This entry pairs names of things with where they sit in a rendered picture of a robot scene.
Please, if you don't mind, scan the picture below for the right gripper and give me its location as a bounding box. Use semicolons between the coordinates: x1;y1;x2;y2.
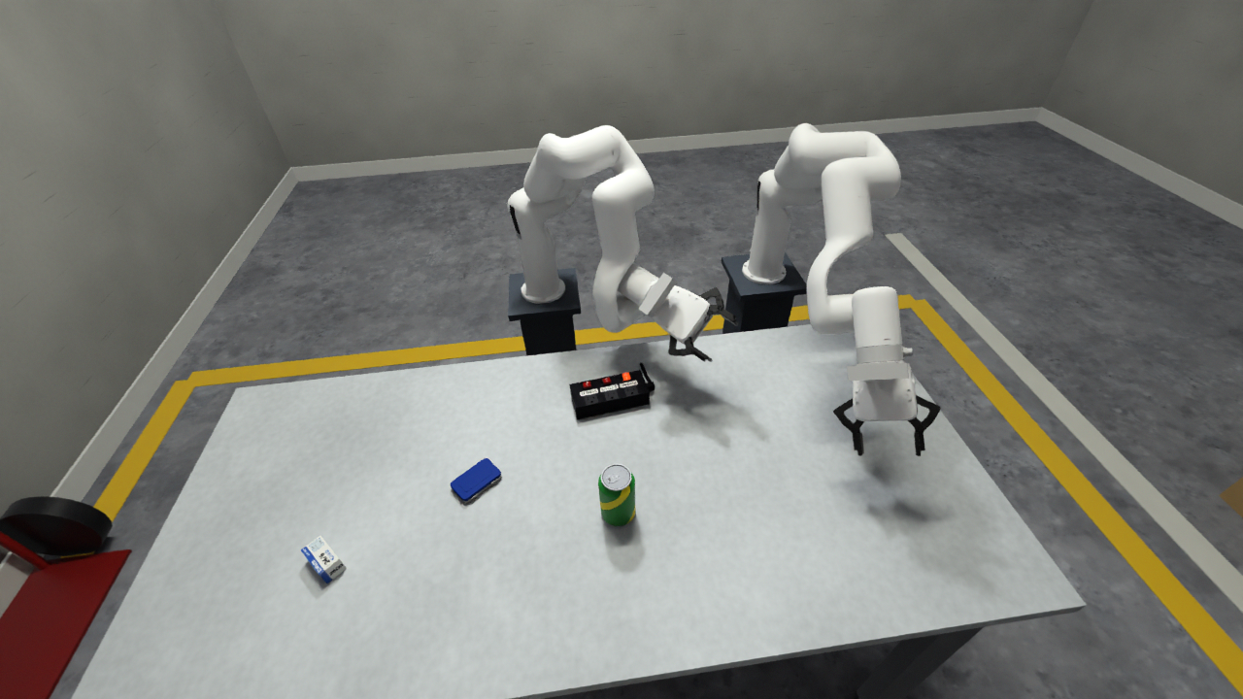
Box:
653;285;738;362

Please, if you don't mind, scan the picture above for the black power strip body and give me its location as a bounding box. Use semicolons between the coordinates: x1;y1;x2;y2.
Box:
569;363;655;419

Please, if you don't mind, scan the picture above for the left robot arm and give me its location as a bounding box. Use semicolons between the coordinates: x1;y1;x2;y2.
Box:
742;123;914;381

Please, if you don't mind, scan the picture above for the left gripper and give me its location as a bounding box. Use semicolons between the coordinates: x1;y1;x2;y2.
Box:
833;363;941;456

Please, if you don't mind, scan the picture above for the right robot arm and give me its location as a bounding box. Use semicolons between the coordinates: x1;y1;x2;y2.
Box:
507;126;677;333

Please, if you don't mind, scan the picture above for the green drink can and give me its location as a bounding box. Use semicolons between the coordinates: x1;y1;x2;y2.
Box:
598;464;636;526

